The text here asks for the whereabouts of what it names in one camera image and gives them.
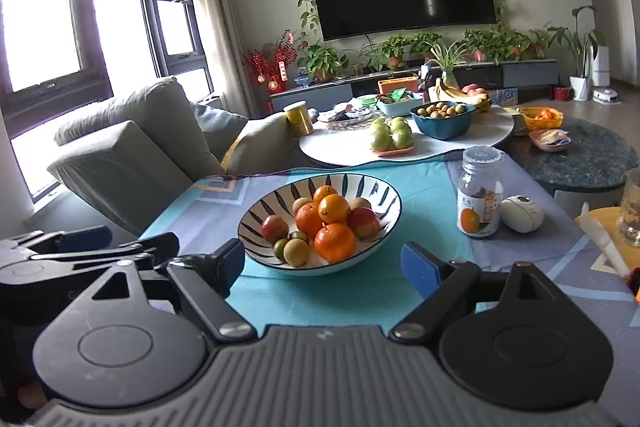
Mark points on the orange basket of mandarins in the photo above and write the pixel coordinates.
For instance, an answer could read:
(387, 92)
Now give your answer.
(541, 118)

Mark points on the banana bunch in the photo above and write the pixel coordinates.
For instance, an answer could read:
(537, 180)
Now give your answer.
(440, 92)

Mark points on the drinking glass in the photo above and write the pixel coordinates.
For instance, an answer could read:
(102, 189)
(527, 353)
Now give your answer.
(628, 221)

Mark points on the light blue snack box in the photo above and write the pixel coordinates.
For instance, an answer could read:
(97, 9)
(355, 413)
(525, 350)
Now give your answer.
(399, 108)

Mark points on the large orange mandarin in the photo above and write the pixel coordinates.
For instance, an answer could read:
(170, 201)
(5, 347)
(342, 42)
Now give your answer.
(335, 242)

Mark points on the plastic jar with white lid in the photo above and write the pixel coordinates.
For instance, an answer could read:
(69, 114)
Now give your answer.
(480, 191)

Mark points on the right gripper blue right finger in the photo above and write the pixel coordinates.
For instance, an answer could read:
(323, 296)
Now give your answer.
(431, 277)

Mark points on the red festive decoration plant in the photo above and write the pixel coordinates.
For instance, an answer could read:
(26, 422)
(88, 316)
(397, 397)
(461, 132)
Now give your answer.
(269, 65)

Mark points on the plate of green apples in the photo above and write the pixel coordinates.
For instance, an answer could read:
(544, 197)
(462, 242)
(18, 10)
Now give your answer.
(390, 136)

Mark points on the white potted tall plant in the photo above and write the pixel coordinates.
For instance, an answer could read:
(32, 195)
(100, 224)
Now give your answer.
(583, 47)

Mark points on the small orange mandarin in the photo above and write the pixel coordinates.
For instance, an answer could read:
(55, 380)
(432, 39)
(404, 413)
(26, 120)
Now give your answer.
(322, 192)

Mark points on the pink snack dish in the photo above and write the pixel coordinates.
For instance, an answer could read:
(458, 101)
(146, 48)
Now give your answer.
(550, 140)

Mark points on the small green dark fruit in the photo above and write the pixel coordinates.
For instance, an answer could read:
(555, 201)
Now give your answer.
(278, 248)

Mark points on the white robot vacuum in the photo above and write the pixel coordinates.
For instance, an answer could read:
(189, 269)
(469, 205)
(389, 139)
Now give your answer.
(605, 96)

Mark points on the tv cabinet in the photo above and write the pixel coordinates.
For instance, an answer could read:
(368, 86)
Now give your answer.
(529, 79)

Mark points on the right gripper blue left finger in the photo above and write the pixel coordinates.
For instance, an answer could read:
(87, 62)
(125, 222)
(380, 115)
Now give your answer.
(219, 270)

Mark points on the brown longan fruit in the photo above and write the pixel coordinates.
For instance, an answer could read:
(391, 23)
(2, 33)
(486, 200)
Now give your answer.
(359, 202)
(299, 203)
(296, 252)

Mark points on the glass candy dish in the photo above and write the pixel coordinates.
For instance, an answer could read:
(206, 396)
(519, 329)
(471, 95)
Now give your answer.
(346, 116)

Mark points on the dark marble round table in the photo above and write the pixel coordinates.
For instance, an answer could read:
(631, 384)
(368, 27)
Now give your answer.
(596, 161)

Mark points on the grey sofa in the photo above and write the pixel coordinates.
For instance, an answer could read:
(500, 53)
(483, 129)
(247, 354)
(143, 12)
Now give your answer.
(130, 157)

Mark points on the window with dark frame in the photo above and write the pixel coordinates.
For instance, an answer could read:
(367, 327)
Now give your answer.
(60, 55)

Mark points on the yellow tin can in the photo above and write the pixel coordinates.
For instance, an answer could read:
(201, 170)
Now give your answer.
(299, 119)

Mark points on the round white coffee table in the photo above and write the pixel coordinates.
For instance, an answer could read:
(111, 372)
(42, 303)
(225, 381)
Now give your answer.
(351, 148)

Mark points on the blue bowl of longans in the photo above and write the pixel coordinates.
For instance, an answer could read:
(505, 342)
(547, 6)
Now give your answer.
(443, 120)

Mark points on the striped white ceramic bowl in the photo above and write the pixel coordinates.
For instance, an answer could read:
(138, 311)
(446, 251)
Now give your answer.
(384, 198)

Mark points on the white oval gadget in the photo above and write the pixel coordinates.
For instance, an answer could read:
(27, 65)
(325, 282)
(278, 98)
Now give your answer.
(520, 214)

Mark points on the red apple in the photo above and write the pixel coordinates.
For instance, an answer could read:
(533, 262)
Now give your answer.
(274, 228)
(363, 222)

